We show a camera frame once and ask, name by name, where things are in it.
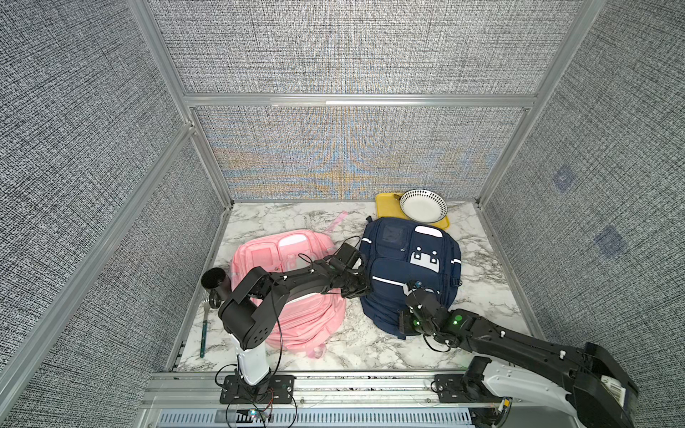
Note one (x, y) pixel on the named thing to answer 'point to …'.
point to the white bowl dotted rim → (423, 206)
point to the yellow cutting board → (388, 206)
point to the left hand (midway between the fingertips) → (379, 289)
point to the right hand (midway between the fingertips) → (396, 311)
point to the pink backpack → (309, 321)
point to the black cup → (217, 281)
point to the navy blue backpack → (402, 254)
